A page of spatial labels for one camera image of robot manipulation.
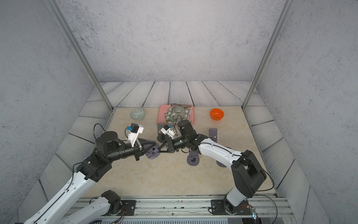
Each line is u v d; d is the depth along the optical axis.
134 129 0.56
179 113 1.08
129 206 0.73
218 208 0.73
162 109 1.19
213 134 0.93
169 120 1.11
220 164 0.89
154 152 0.67
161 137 1.04
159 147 0.71
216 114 1.13
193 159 0.87
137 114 1.15
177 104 1.23
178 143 0.67
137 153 0.56
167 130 0.72
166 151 0.69
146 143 0.62
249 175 0.44
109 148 0.50
